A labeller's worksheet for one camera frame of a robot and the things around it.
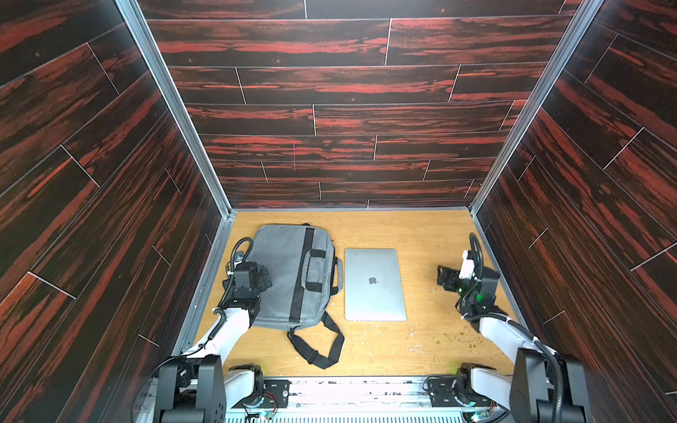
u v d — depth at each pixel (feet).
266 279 2.71
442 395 2.41
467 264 2.52
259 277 2.36
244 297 2.24
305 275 3.01
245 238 2.24
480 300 2.22
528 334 1.65
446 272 2.64
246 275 2.18
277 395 2.40
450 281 2.59
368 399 2.41
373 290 3.12
